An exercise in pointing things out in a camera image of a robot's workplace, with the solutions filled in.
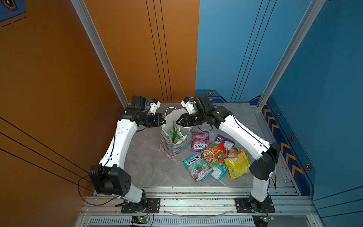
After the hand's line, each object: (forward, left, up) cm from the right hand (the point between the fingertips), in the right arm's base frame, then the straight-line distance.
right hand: (177, 122), depth 74 cm
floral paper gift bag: (-9, -2, -10) cm, 14 cm away
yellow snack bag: (-15, -34, -22) cm, 43 cm away
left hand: (+3, +7, -2) cm, 8 cm away
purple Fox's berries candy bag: (+4, -14, -24) cm, 28 cm away
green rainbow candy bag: (-2, +1, -9) cm, 9 cm away
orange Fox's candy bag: (-5, -34, -25) cm, 43 cm away
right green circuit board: (-39, -44, -29) cm, 65 cm away
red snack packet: (-1, -27, -24) cm, 37 cm away
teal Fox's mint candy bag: (-16, -24, -26) cm, 39 cm away
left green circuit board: (-39, +20, -30) cm, 53 cm away
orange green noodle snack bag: (-8, -21, -24) cm, 33 cm away
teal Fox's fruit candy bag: (-16, -11, -25) cm, 32 cm away
